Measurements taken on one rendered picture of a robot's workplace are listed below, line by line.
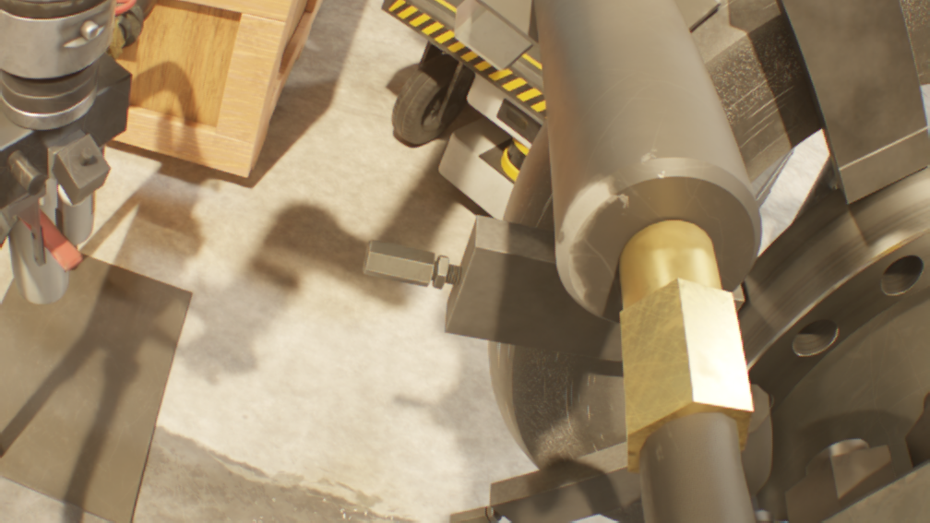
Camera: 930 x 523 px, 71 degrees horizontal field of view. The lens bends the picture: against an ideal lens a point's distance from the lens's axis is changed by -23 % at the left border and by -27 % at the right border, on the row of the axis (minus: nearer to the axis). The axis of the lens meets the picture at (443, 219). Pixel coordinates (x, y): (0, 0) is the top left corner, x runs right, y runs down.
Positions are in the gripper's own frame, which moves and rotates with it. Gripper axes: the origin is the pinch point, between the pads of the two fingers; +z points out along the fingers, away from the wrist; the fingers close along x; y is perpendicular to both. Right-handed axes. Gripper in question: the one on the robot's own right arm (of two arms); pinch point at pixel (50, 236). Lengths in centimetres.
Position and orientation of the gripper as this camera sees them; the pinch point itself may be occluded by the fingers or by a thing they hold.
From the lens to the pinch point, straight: 61.0
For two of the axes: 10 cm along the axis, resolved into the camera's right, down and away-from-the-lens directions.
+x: 5.1, -4.5, 7.4
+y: 8.1, 5.5, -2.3
